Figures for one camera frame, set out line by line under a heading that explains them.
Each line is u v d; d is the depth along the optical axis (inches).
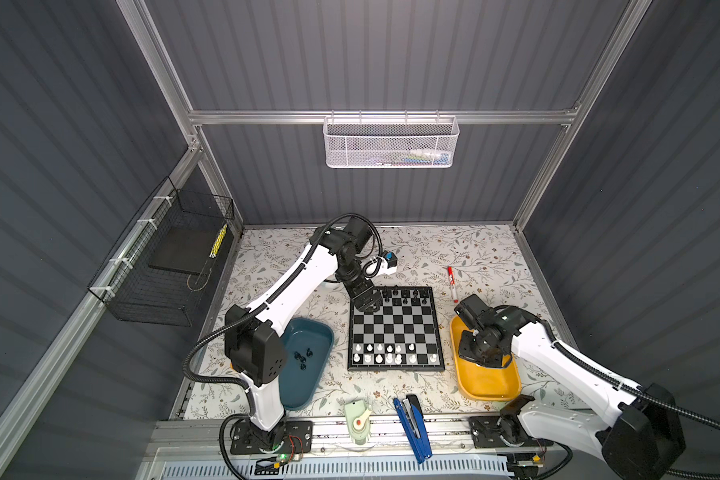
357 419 27.3
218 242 31.5
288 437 28.5
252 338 17.8
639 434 15.4
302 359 34.0
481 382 32.0
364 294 27.1
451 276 41.2
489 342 22.5
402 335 35.0
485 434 29.0
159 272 28.0
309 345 34.6
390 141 48.6
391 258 28.2
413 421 29.8
